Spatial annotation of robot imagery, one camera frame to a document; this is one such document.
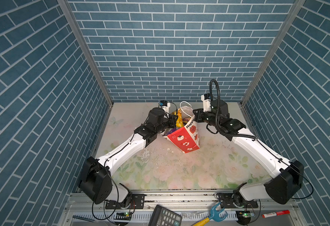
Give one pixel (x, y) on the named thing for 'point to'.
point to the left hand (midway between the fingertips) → (179, 116)
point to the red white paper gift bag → (186, 139)
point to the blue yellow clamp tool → (217, 215)
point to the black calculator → (162, 216)
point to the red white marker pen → (275, 213)
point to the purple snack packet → (168, 131)
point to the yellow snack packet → (179, 121)
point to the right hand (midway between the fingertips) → (191, 109)
